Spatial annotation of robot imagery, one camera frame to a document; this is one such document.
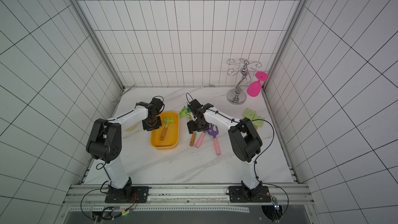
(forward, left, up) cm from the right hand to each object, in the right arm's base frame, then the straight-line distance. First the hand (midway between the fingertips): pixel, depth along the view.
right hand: (190, 131), depth 90 cm
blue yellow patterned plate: (-15, +19, +30) cm, 39 cm away
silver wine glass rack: (+33, -32, -3) cm, 46 cm away
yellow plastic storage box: (-1, +12, -6) cm, 13 cm away
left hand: (0, +23, 0) cm, 23 cm away
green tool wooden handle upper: (+15, +7, -3) cm, 17 cm away
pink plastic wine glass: (+29, -40, +10) cm, 50 cm away
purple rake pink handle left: (-3, -6, -4) cm, 8 cm away
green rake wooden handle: (-3, -2, -4) cm, 5 cm away
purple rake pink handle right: (+3, -14, -4) cm, 15 cm away
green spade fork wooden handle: (+8, +16, -2) cm, 18 cm away
